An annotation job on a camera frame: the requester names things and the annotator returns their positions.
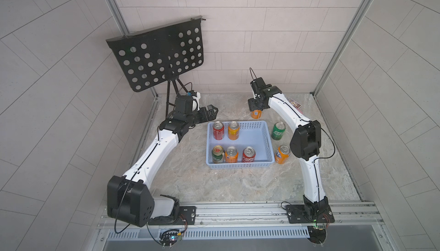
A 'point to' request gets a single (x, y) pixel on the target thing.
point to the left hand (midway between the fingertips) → (214, 109)
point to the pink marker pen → (301, 112)
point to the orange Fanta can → (282, 154)
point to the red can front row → (248, 154)
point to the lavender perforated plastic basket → (251, 133)
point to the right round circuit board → (318, 234)
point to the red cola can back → (218, 130)
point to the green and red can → (217, 154)
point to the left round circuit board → (168, 237)
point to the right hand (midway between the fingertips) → (255, 104)
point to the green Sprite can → (278, 130)
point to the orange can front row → (231, 155)
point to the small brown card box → (294, 103)
